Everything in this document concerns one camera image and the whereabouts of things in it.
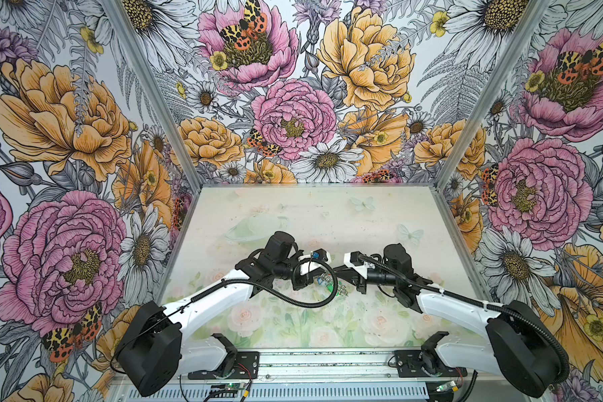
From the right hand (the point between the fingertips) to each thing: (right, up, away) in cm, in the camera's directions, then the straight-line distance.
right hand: (336, 276), depth 78 cm
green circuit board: (-29, -29, -7) cm, 42 cm away
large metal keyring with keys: (-3, +3, -20) cm, 21 cm away
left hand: (-5, 0, 0) cm, 5 cm away
